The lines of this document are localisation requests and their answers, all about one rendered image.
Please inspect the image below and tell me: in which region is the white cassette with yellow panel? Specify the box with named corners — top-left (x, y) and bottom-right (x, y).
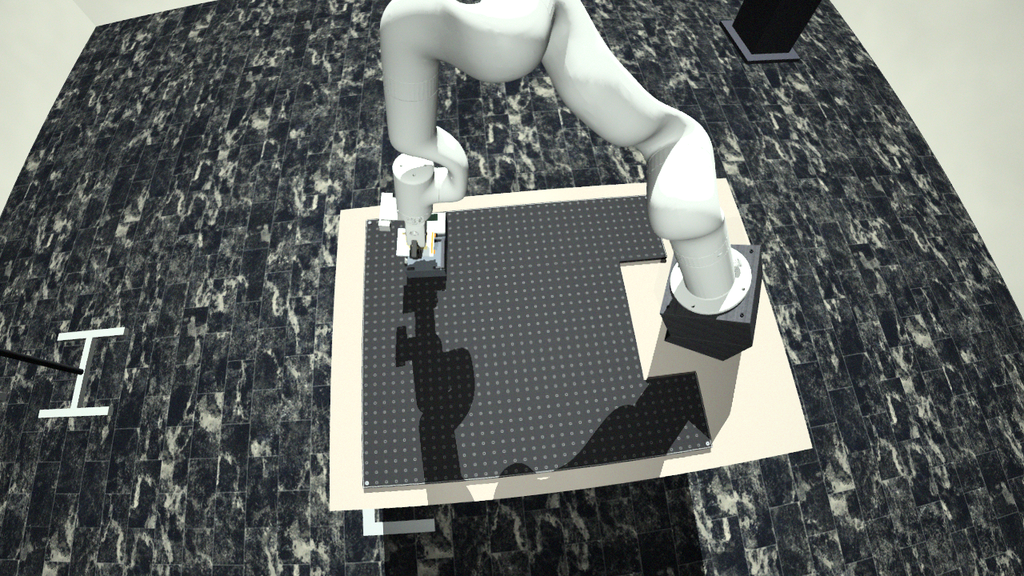
top-left (397, 229), bottom-right (435, 257)

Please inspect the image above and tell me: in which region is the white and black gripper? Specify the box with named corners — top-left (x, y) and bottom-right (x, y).
top-left (406, 220), bottom-right (427, 260)

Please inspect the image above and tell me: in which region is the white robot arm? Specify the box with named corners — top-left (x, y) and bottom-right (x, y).
top-left (378, 0), bottom-right (751, 314)

